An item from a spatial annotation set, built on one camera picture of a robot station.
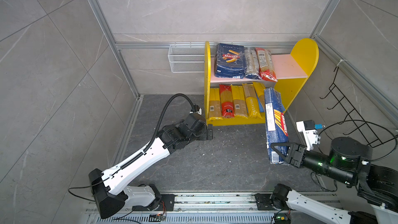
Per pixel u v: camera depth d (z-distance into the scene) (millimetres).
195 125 512
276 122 506
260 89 1042
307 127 456
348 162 329
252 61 749
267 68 708
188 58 1007
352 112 674
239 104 926
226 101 950
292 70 751
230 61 718
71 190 409
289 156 446
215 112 883
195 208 729
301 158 418
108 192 377
